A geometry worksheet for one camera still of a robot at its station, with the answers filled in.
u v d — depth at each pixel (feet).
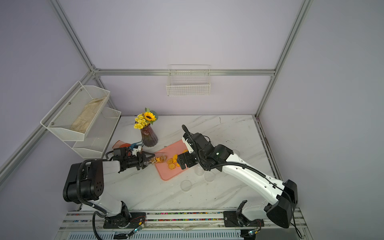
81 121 2.51
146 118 2.80
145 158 2.73
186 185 2.83
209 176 2.90
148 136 3.10
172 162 3.05
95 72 3.01
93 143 2.92
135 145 3.39
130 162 2.63
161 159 3.04
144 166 2.84
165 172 2.98
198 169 2.02
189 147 2.09
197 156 1.77
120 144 3.35
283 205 1.24
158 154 3.14
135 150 2.90
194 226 2.40
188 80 3.14
